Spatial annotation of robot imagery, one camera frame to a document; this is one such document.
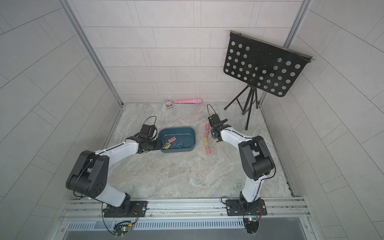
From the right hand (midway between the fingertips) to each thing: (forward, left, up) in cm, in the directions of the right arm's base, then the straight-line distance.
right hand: (220, 129), depth 98 cm
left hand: (-7, +37, -1) cm, 38 cm away
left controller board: (-49, +52, -3) cm, 72 cm away
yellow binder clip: (-6, +10, -2) cm, 12 cm away
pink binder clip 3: (-14, +9, -3) cm, 17 cm away
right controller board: (-51, -7, -6) cm, 52 cm away
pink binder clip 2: (-1, +9, -2) cm, 10 cm away
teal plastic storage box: (-1, +22, -2) cm, 23 cm away
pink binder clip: (+4, +8, -2) cm, 9 cm away
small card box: (+28, +37, 0) cm, 46 cm away
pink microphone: (+28, +18, +1) cm, 34 cm away
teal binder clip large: (-10, +27, +1) cm, 29 cm away
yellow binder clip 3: (-10, +35, 0) cm, 36 cm away
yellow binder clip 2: (-8, +10, -2) cm, 14 cm away
